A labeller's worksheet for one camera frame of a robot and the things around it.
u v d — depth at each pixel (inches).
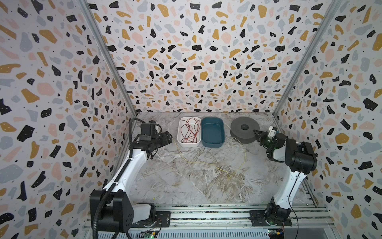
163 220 28.9
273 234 28.2
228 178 35.3
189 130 43.4
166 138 29.4
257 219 28.9
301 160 21.5
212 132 42.3
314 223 29.5
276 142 32.4
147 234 27.6
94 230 13.2
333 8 28.2
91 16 28.3
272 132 37.5
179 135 41.5
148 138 24.8
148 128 24.7
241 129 40.9
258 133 38.4
